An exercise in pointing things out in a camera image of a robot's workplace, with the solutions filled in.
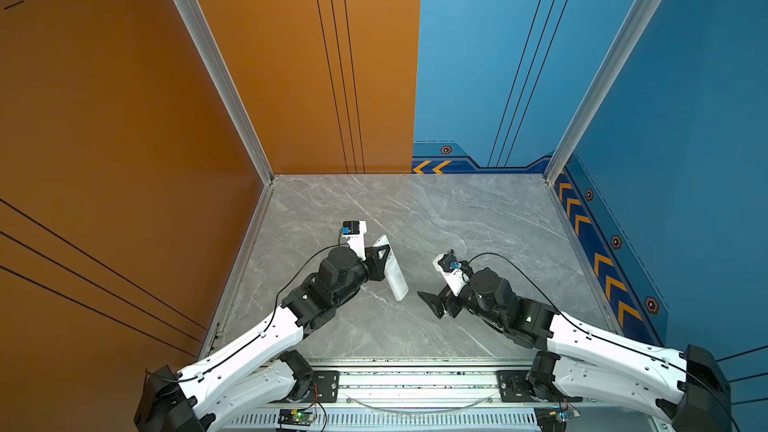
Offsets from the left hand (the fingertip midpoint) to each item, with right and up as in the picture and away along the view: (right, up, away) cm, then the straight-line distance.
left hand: (389, 246), depth 74 cm
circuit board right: (+39, -41, -4) cm, 56 cm away
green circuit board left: (-23, -41, -3) cm, 47 cm away
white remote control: (+1, -7, +1) cm, 7 cm away
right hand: (+10, -9, +1) cm, 13 cm away
